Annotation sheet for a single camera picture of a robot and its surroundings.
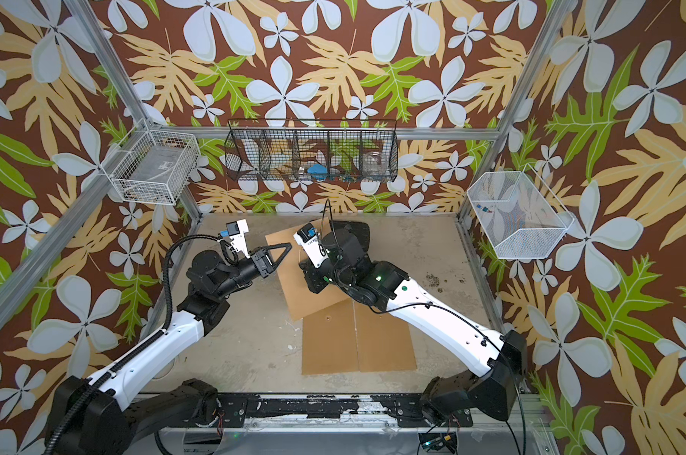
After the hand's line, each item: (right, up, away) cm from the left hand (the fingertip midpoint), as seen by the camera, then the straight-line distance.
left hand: (291, 244), depth 69 cm
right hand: (+2, -5, 0) cm, 5 cm away
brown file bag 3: (+26, -31, +20) cm, 45 cm away
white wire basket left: (-46, +24, +17) cm, 55 cm away
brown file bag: (+3, -15, +4) cm, 16 cm away
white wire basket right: (+66, +8, +14) cm, 68 cm away
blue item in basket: (+5, +25, +26) cm, 36 cm away
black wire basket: (0, +33, +29) cm, 44 cm away
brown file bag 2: (+9, -31, +20) cm, 38 cm away
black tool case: (+20, +6, +49) cm, 54 cm away
